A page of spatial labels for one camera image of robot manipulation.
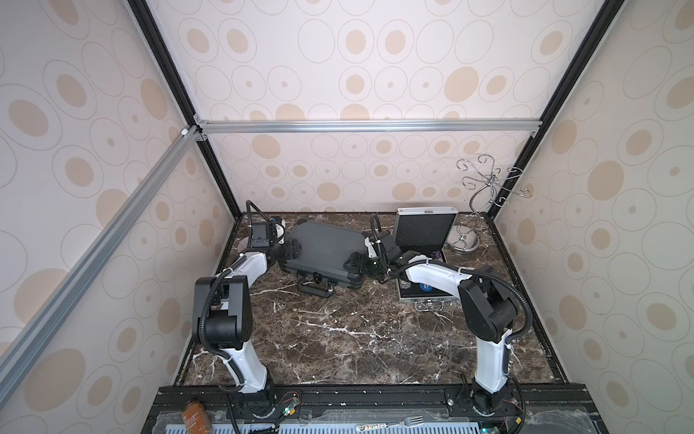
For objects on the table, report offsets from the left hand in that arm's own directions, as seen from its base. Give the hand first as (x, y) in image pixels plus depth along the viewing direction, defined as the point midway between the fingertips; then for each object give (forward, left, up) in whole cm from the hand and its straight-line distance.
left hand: (299, 242), depth 97 cm
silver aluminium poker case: (+3, -45, +4) cm, 45 cm away
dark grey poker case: (-4, -9, -1) cm, 10 cm away
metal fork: (-52, -34, -9) cm, 63 cm away
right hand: (-7, -23, -3) cm, 24 cm away
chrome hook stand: (+8, -63, +19) cm, 67 cm away
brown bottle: (-52, +20, -7) cm, 57 cm away
